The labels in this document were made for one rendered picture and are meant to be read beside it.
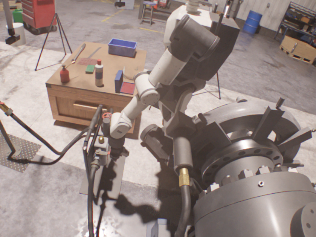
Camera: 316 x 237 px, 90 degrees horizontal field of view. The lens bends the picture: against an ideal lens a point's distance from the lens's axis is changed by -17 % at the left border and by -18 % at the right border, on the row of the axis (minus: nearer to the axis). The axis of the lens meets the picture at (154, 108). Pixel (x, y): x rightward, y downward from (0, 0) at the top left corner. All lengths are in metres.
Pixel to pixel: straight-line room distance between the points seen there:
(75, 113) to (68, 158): 0.42
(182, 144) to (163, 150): 0.77
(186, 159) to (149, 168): 0.93
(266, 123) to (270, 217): 0.40
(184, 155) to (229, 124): 0.26
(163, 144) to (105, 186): 0.57
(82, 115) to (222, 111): 1.30
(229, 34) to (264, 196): 0.63
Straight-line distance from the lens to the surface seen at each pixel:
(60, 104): 1.82
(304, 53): 8.15
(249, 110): 0.88
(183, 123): 0.84
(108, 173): 1.57
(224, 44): 0.83
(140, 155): 1.70
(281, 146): 1.10
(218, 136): 0.88
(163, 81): 0.71
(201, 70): 0.88
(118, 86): 1.50
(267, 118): 0.89
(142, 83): 0.74
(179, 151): 0.76
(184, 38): 0.65
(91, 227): 1.13
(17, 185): 1.68
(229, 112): 0.86
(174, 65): 0.68
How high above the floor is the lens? 1.37
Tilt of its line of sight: 39 degrees down
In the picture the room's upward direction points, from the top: 13 degrees clockwise
